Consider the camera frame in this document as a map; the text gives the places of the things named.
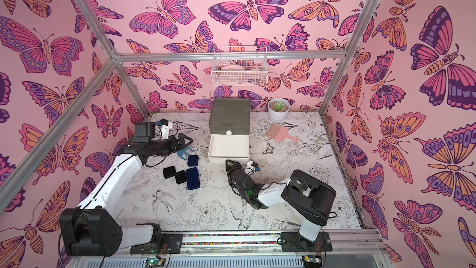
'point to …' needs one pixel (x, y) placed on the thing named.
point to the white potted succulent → (278, 109)
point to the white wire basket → (240, 72)
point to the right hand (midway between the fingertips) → (219, 166)
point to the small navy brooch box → (193, 160)
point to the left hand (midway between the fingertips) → (187, 141)
